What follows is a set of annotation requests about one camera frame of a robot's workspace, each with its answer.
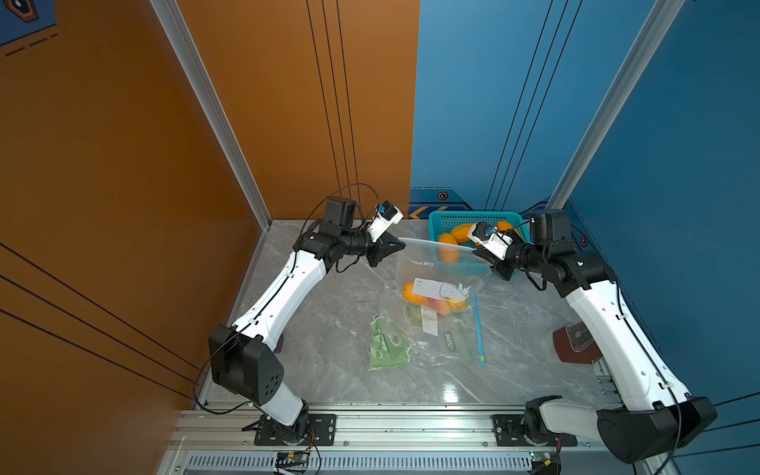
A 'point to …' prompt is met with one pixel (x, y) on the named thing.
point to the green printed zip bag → (389, 346)
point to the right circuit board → (545, 463)
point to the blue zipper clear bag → (469, 350)
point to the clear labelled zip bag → (427, 323)
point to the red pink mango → (442, 307)
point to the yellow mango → (457, 305)
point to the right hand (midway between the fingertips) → (481, 244)
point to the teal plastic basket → (442, 223)
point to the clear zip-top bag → (435, 281)
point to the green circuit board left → (292, 457)
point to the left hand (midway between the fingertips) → (400, 240)
